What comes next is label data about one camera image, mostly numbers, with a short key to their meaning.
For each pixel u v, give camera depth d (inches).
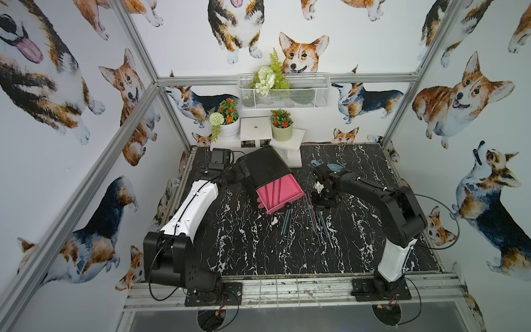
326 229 35.3
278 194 34.0
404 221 19.5
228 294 29.0
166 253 18.4
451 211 31.3
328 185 27.5
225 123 37.1
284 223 35.8
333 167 44.6
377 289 26.5
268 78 31.2
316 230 35.1
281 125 37.4
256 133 38.5
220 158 25.6
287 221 36.3
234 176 30.2
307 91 36.5
